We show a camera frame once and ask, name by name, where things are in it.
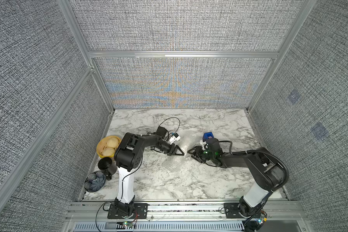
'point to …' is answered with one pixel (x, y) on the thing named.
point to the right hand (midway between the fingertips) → (188, 149)
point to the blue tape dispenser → (208, 135)
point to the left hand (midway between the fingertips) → (181, 155)
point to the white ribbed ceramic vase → (184, 145)
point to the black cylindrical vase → (105, 164)
